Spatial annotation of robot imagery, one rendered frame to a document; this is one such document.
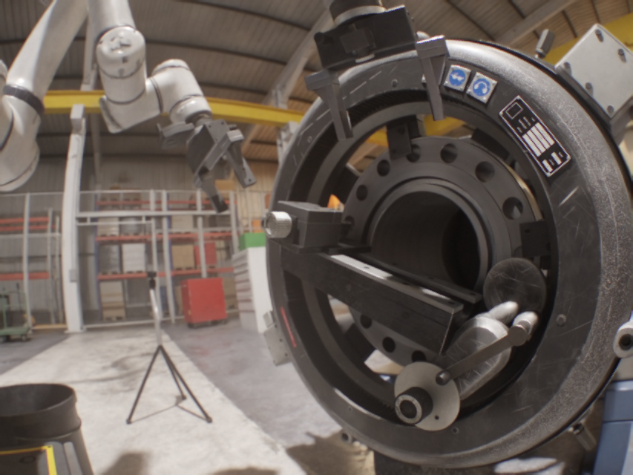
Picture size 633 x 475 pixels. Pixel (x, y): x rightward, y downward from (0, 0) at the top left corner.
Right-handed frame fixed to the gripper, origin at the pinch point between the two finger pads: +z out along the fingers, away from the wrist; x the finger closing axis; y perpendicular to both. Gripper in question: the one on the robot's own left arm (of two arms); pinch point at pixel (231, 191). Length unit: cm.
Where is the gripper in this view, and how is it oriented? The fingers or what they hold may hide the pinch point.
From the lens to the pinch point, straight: 64.7
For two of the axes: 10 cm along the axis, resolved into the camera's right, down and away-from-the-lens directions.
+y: 6.2, -3.9, 6.8
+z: 5.0, 8.7, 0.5
